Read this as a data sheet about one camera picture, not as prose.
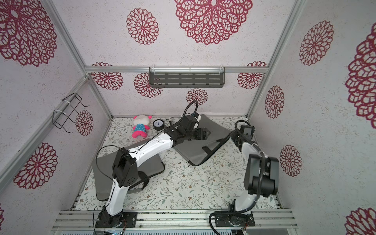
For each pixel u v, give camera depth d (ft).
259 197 1.51
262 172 1.44
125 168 1.71
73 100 2.68
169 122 3.70
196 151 3.04
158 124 3.70
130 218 2.41
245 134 2.41
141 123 3.56
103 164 1.79
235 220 2.23
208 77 3.10
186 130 2.17
